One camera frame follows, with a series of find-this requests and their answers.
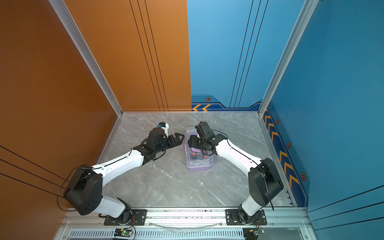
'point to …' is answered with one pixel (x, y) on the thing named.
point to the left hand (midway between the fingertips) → (180, 137)
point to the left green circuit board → (121, 232)
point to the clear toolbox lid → (196, 157)
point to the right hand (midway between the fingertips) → (190, 142)
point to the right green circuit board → (250, 233)
